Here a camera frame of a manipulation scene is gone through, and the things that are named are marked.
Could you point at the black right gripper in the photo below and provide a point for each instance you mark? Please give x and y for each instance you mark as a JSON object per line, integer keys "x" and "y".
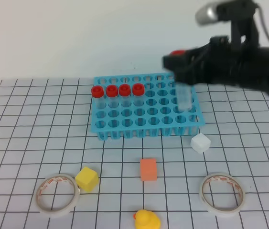
{"x": 214, "y": 63}

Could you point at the red-capped test tube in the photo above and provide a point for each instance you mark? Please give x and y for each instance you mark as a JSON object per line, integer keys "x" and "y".
{"x": 184, "y": 97}
{"x": 112, "y": 95}
{"x": 124, "y": 94}
{"x": 138, "y": 93}
{"x": 98, "y": 95}

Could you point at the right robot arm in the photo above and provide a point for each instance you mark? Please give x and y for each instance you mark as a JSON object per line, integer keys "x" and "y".
{"x": 255, "y": 68}

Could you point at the blue test tube rack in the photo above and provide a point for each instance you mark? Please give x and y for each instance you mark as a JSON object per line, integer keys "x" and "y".
{"x": 158, "y": 115}

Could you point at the white cube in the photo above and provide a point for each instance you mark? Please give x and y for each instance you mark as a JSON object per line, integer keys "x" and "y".
{"x": 200, "y": 143}

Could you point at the orange block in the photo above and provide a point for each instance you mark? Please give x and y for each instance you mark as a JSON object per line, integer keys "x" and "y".
{"x": 148, "y": 169}

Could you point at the right tape roll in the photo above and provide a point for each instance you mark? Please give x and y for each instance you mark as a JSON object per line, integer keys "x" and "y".
{"x": 233, "y": 182}

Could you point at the tape roll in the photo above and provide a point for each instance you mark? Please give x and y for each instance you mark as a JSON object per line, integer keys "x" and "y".
{"x": 233, "y": 182}
{"x": 56, "y": 213}

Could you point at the yellow cube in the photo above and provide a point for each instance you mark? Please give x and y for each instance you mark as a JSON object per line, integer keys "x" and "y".
{"x": 87, "y": 179}

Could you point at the yellow rubber duck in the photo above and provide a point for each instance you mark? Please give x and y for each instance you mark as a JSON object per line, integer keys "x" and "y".
{"x": 145, "y": 219}

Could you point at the left tape roll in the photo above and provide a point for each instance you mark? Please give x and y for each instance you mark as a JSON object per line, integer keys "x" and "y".
{"x": 56, "y": 213}

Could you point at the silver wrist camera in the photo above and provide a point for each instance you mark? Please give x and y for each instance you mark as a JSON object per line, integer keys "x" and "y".
{"x": 241, "y": 15}

